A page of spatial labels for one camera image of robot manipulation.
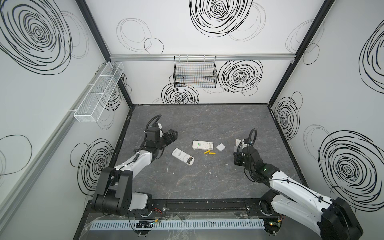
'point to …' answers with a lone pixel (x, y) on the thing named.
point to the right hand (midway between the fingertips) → (232, 154)
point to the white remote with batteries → (202, 145)
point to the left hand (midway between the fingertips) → (175, 134)
